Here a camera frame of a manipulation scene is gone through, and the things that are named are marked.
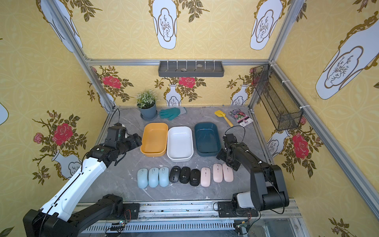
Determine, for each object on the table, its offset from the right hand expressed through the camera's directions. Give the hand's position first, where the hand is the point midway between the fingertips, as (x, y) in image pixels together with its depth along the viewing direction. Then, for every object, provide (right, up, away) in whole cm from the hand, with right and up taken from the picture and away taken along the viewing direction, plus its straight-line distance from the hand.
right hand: (225, 161), depth 90 cm
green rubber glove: (-36, +30, +24) cm, 53 cm away
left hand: (-50, +14, -10) cm, 53 cm away
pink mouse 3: (+1, -6, -5) cm, 8 cm away
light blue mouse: (-49, -7, -7) cm, 50 cm away
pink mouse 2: (-5, -6, -5) cm, 9 cm away
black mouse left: (-30, -6, -7) cm, 31 cm away
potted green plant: (-52, +37, +13) cm, 66 cm away
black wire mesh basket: (+31, +38, -2) cm, 49 cm away
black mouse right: (-19, -7, -7) cm, 21 cm away
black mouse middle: (-24, -6, -7) cm, 26 cm away
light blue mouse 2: (-42, -7, -7) cm, 43 cm away
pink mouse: (-13, -7, -7) cm, 16 cm away
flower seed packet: (+19, +25, +23) cm, 39 cm away
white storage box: (-29, +9, +8) cm, 31 cm away
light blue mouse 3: (-36, -7, -7) cm, 38 cm away
